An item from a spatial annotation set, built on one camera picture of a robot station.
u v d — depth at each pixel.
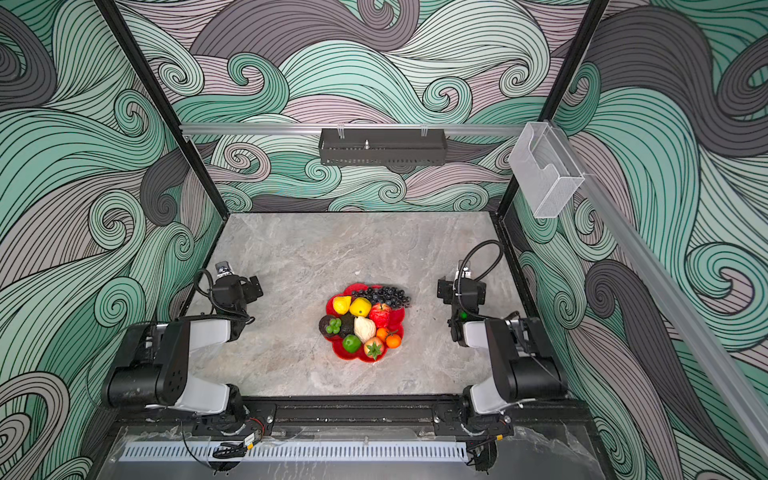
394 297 0.88
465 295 0.70
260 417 0.73
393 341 0.79
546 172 0.78
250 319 0.71
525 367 0.44
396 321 0.87
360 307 0.87
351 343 0.80
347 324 0.85
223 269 0.80
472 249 0.71
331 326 0.80
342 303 0.88
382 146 0.95
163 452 0.70
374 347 0.78
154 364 0.44
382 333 0.84
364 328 0.83
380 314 0.85
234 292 0.73
